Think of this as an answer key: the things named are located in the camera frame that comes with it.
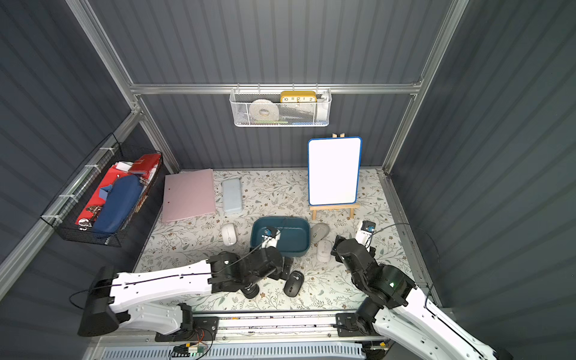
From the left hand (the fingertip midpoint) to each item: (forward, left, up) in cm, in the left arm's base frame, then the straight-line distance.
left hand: (283, 260), depth 71 cm
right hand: (+5, -22, +3) cm, 23 cm away
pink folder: (+42, +49, -18) cm, 67 cm away
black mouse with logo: (-5, +12, -16) cm, 20 cm away
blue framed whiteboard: (+34, -20, +6) cm, 40 cm away
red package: (+30, +51, +14) cm, 60 cm away
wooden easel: (+29, -30, -12) cm, 43 cm away
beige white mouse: (+18, -14, -14) cm, 27 cm away
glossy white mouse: (+18, +24, -15) cm, 33 cm away
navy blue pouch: (+16, +53, +13) cm, 56 cm away
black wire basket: (+7, +60, +18) cm, 63 cm away
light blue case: (+40, +26, -15) cm, 50 cm away
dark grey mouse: (-3, -3, -15) cm, 16 cm away
